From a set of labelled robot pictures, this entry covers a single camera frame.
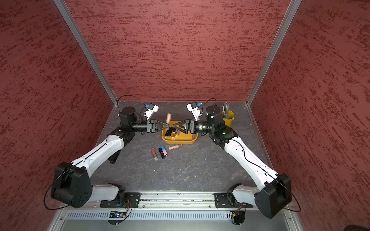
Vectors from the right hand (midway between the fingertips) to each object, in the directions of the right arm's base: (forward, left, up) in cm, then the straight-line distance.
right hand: (177, 129), depth 67 cm
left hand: (+2, +5, -3) cm, 7 cm away
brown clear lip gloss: (+3, +18, -30) cm, 35 cm away
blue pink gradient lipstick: (+3, +11, -29) cm, 32 cm away
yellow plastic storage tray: (+12, -1, -30) cm, 33 cm away
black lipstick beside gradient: (+2, +13, -30) cm, 32 cm away
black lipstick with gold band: (+16, +11, -29) cm, 35 cm away
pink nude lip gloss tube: (+5, +6, -29) cm, 30 cm away
